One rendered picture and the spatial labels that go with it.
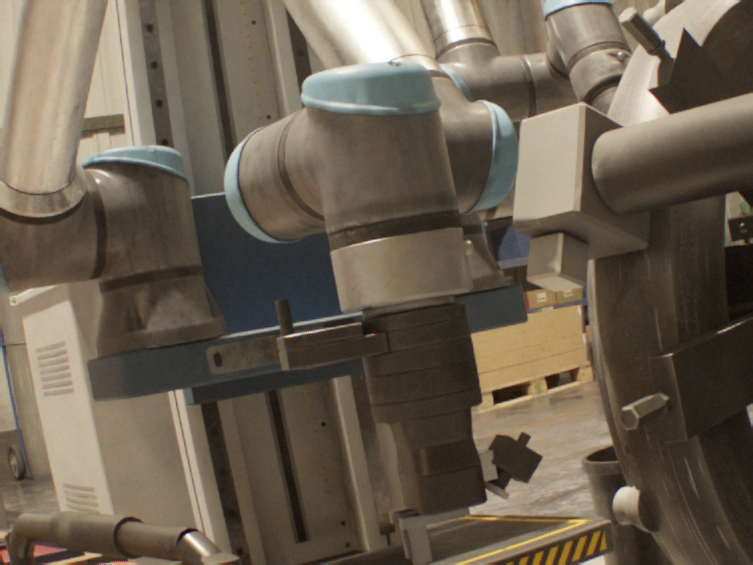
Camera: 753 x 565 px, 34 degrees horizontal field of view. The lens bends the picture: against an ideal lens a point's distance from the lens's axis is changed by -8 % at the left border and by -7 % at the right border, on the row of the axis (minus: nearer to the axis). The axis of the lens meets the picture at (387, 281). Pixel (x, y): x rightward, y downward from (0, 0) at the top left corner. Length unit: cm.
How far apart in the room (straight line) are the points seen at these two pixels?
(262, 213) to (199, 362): 75
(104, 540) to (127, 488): 112
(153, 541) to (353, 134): 30
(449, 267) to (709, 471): 41
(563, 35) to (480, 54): 14
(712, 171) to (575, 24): 63
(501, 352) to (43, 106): 705
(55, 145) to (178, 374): 36
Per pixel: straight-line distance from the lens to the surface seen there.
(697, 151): 101
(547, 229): 110
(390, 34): 110
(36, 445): 895
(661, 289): 113
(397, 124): 85
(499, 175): 104
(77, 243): 167
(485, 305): 193
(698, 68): 119
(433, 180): 85
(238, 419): 198
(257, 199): 96
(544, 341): 874
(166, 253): 170
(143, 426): 204
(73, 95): 152
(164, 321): 167
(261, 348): 174
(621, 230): 110
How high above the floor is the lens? 68
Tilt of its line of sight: 2 degrees up
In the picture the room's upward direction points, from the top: 10 degrees counter-clockwise
